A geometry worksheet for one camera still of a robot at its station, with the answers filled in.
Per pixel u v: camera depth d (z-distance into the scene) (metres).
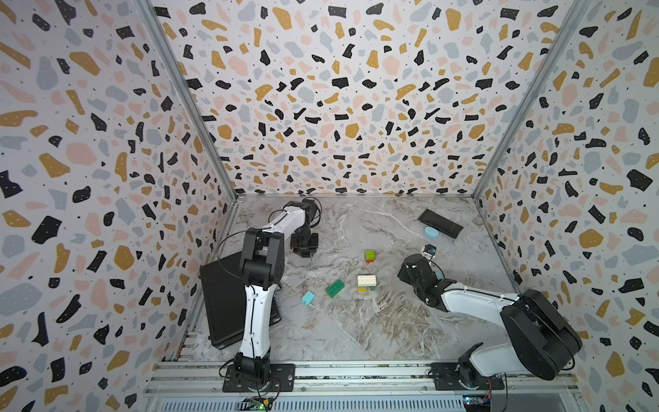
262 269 0.60
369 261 1.00
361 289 0.92
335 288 0.91
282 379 0.73
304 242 0.89
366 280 0.88
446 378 0.73
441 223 1.11
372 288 0.92
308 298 0.88
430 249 0.81
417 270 0.70
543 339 0.44
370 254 0.98
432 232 1.08
